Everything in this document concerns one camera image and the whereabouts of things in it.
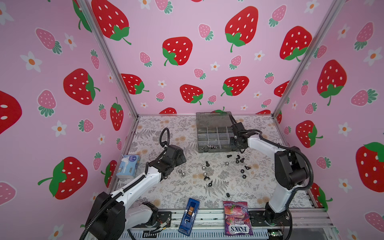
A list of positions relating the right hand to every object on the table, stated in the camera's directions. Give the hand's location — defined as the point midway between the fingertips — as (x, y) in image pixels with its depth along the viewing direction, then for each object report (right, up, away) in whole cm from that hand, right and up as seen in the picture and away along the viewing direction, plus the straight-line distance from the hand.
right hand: (234, 143), depth 97 cm
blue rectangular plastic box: (-28, -33, -27) cm, 51 cm away
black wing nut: (-20, -21, -9) cm, 30 cm away
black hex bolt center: (-18, -13, -4) cm, 23 cm away
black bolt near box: (-3, -9, +1) cm, 10 cm away
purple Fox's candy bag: (-5, -36, -25) cm, 44 cm away
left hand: (-36, -7, -11) cm, 38 cm away
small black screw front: (-7, -27, -15) cm, 32 cm away
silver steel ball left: (-35, -17, -6) cm, 39 cm away
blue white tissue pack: (-65, -13, -11) cm, 67 cm away
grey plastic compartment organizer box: (-12, +8, +14) cm, 20 cm away
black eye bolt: (-17, -23, -11) cm, 31 cm away
